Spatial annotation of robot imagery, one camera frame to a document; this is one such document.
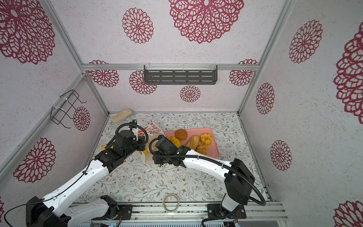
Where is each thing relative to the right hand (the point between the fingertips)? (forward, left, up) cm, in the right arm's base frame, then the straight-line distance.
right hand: (152, 156), depth 77 cm
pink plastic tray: (+14, -37, -17) cm, 43 cm away
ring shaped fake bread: (+22, -32, -14) cm, 41 cm away
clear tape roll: (-22, -13, -17) cm, 31 cm away
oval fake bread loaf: (+18, -23, -12) cm, 32 cm away
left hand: (+8, +5, +4) cm, 10 cm away
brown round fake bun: (+25, -14, -13) cm, 32 cm away
